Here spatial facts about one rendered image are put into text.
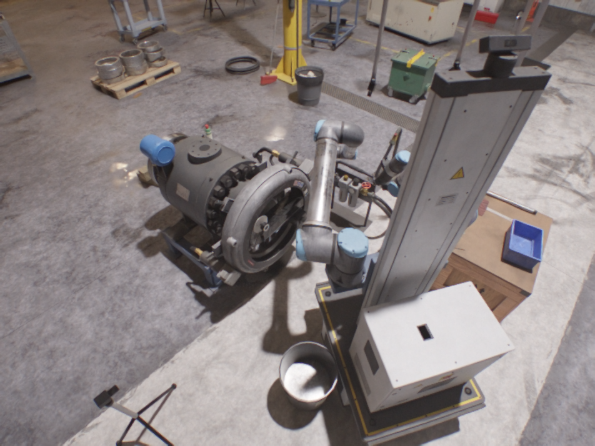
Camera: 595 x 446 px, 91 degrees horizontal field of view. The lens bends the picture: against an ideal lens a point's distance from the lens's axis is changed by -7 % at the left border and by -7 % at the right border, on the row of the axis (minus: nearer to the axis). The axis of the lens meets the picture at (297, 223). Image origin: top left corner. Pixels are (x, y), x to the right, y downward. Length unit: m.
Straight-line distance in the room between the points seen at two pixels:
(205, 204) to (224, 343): 0.95
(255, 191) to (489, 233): 1.64
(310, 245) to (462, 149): 0.75
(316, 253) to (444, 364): 0.69
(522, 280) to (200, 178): 2.10
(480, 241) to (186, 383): 2.15
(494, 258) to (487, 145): 1.34
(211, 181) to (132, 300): 1.17
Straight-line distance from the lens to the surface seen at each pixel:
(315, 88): 4.47
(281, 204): 2.02
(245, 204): 1.71
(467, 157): 1.11
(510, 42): 0.99
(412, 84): 4.82
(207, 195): 1.99
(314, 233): 1.46
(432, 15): 7.31
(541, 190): 4.07
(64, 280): 3.09
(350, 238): 1.45
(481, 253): 2.36
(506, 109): 1.08
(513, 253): 2.35
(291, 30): 5.21
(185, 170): 2.16
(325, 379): 2.04
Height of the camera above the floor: 2.09
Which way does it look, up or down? 48 degrees down
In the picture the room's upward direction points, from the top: straight up
